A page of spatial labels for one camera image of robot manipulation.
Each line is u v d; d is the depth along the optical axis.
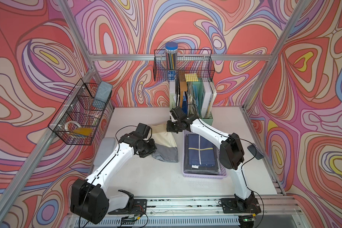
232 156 0.54
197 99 0.93
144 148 0.66
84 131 0.67
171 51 0.72
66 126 0.66
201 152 0.88
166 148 0.87
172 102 0.94
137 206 0.73
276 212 0.72
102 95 0.81
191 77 0.82
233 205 0.73
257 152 0.89
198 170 0.84
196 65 0.97
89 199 0.39
